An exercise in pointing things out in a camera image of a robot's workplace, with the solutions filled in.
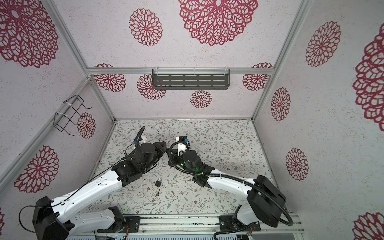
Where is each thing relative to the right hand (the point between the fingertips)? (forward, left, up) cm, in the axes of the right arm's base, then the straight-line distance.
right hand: (165, 147), depth 74 cm
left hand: (+2, 0, -1) cm, 2 cm away
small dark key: (-15, +6, -25) cm, 29 cm away
